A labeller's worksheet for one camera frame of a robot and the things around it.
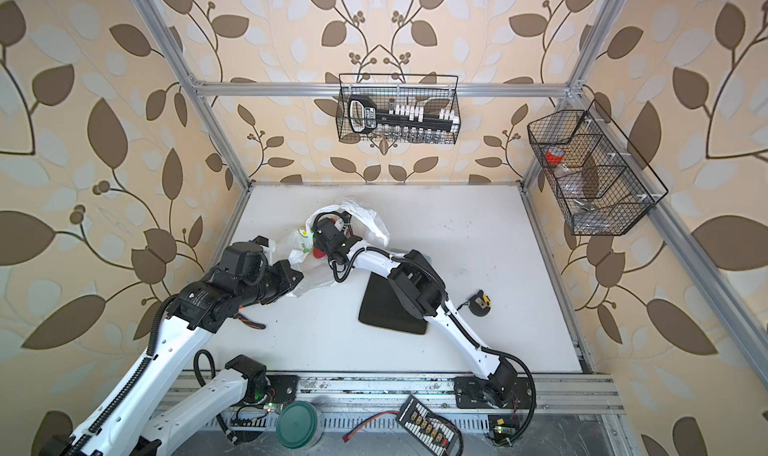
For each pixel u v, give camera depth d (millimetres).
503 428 708
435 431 680
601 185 735
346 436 691
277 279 630
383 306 896
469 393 731
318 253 756
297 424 619
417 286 628
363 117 845
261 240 680
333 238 810
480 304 865
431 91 911
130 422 392
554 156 884
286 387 753
